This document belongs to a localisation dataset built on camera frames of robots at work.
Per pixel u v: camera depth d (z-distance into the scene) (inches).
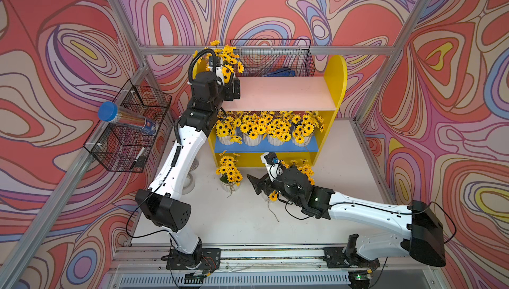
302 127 31.4
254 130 31.4
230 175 31.5
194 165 38.6
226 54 24.7
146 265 28.9
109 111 24.3
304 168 32.5
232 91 25.2
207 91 20.2
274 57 37.3
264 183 24.3
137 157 28.5
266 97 28.8
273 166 23.3
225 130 31.3
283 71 34.1
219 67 23.4
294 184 20.3
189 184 35.5
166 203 16.4
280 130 31.6
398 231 17.0
